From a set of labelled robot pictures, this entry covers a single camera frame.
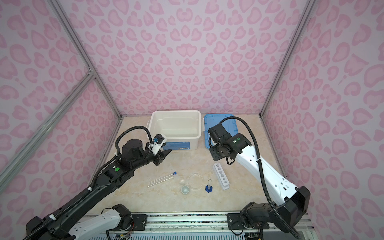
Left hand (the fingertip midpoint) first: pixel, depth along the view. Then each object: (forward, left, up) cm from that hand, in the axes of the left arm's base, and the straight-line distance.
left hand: (168, 143), depth 72 cm
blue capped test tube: (-4, 0, -26) cm, 27 cm away
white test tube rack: (-8, -27, -22) cm, 36 cm away
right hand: (-2, -24, -4) cm, 25 cm away
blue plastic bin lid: (+39, -25, -27) cm, 54 cm away
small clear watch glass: (-9, -5, -26) cm, 28 cm away
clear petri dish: (-9, -12, -26) cm, 30 cm away
